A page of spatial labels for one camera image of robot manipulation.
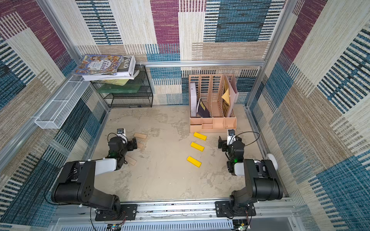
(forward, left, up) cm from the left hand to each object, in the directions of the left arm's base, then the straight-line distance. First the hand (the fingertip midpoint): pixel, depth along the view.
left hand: (127, 138), depth 94 cm
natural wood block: (+6, -6, -6) cm, 10 cm away
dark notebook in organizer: (+21, -50, +4) cm, 54 cm away
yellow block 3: (-14, -43, -6) cm, 45 cm away
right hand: (-1, -65, +3) cm, 65 cm away
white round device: (-14, -88, -2) cm, 89 cm away
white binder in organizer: (+22, -43, +9) cm, 50 cm away
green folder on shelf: (+29, +1, +18) cm, 34 cm away
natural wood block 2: (-2, -7, -6) cm, 10 cm away
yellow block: (+4, -48, -6) cm, 48 cm away
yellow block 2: (-4, -45, -6) cm, 46 cm away
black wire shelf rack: (+38, -3, 0) cm, 38 cm away
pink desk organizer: (+35, -59, +1) cm, 69 cm away
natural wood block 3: (-12, -3, -6) cm, 14 cm away
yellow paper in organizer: (+17, -63, +19) cm, 68 cm away
